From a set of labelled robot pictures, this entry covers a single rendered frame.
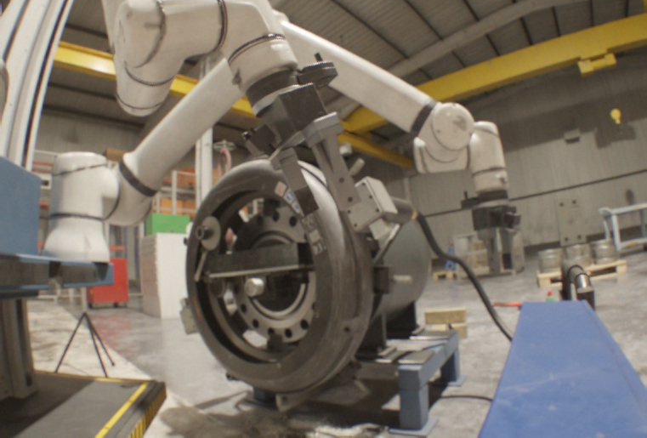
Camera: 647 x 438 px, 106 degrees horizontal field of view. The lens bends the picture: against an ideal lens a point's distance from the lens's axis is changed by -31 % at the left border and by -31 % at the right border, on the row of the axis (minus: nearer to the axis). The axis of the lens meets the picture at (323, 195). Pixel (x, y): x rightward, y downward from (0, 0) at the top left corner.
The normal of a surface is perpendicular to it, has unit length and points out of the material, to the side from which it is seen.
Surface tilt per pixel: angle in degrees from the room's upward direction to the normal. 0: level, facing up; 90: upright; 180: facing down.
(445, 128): 95
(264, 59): 101
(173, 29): 126
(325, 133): 97
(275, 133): 97
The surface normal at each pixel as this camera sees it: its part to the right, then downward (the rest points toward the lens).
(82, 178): 0.72, -0.19
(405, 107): -0.40, 0.19
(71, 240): 0.51, -0.55
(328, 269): -0.57, -0.11
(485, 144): -0.16, -0.18
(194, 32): 0.69, 0.58
